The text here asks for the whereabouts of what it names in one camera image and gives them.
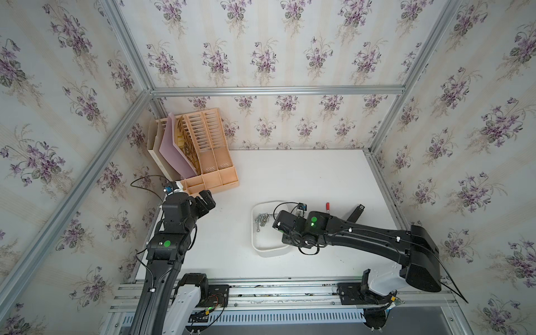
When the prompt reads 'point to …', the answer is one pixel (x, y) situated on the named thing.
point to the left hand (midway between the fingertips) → (203, 197)
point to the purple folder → (170, 153)
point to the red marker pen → (327, 206)
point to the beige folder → (155, 132)
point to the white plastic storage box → (267, 241)
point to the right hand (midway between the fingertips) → (288, 239)
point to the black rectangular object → (356, 213)
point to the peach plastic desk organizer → (200, 137)
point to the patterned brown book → (185, 142)
